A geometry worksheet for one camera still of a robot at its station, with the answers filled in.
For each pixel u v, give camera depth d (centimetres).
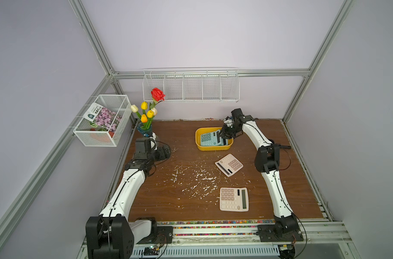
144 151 62
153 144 68
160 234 73
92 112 72
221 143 101
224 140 105
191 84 99
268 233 73
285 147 105
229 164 96
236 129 91
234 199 83
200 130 108
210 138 105
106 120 75
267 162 69
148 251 71
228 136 97
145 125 88
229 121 102
